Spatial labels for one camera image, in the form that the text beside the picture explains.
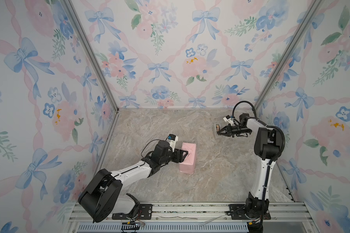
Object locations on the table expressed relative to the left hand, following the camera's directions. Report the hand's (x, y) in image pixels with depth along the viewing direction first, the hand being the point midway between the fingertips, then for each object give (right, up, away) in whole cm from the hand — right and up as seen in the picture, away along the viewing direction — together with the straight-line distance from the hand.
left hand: (184, 151), depth 83 cm
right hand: (+25, +9, +17) cm, 31 cm away
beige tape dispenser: (+24, +12, +20) cm, 34 cm away
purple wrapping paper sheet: (+2, -7, -4) cm, 9 cm away
